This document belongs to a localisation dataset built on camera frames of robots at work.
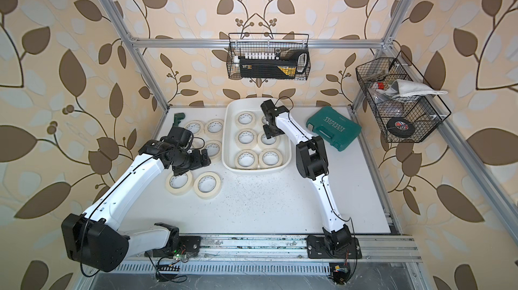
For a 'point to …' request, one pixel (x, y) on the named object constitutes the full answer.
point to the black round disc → (400, 127)
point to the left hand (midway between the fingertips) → (201, 162)
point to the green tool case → (335, 127)
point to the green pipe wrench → (178, 116)
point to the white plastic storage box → (231, 108)
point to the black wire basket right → (407, 108)
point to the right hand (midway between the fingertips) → (275, 132)
